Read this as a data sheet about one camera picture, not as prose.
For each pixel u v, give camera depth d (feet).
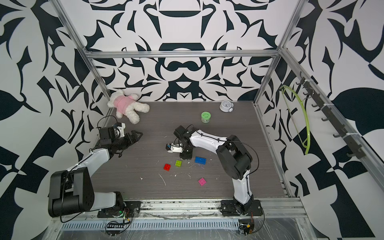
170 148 2.65
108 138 2.29
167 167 2.83
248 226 2.32
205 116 3.46
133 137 2.65
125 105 3.44
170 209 2.49
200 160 2.93
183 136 2.29
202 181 2.66
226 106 3.75
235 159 1.64
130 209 2.40
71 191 1.41
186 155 2.60
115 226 2.39
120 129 2.71
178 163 2.86
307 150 2.21
